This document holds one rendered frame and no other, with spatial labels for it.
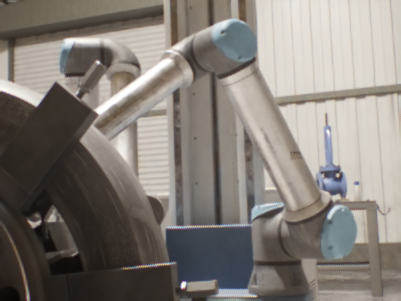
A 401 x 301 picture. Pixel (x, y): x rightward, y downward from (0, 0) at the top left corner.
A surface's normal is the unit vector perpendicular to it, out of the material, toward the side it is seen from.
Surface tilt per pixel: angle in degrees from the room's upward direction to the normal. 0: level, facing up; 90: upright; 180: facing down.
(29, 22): 90
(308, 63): 90
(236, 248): 90
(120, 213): 90
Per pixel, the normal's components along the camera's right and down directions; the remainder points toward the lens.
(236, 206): -0.32, -0.11
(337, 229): 0.66, -0.05
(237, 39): 0.55, -0.23
